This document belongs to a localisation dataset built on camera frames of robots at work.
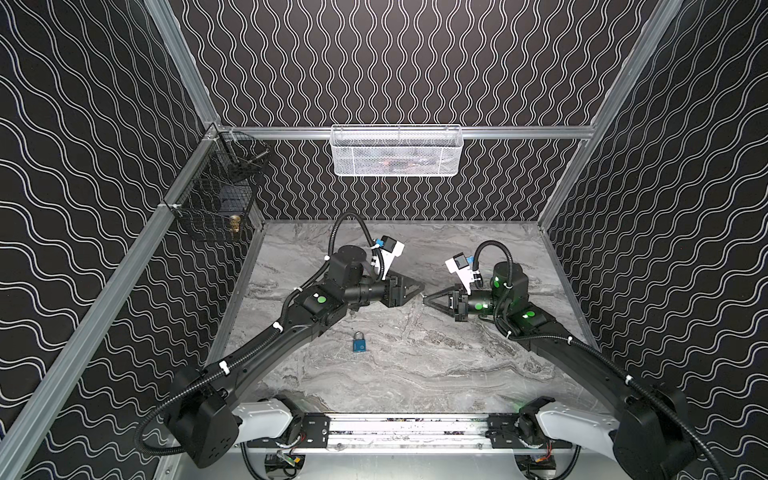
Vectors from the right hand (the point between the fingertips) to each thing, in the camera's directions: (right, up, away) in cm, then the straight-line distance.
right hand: (426, 302), depth 71 cm
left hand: (0, +4, -5) cm, 7 cm away
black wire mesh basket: (-64, +28, +22) cm, 74 cm away
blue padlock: (-17, -15, +17) cm, 29 cm away
